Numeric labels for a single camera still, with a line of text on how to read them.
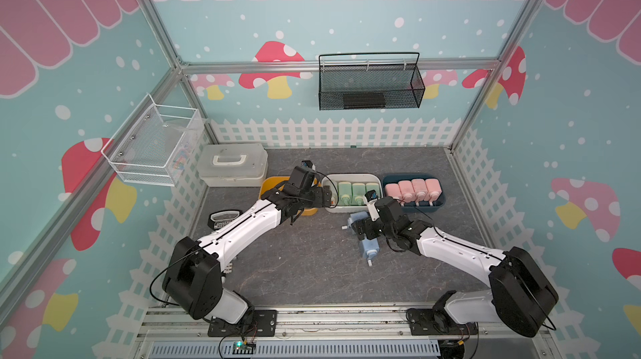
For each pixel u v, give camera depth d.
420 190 0.97
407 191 0.97
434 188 0.97
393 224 0.59
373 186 0.98
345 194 0.95
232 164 0.99
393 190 0.98
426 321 0.74
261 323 0.74
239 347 0.73
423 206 1.00
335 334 0.74
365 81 0.94
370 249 0.82
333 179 1.00
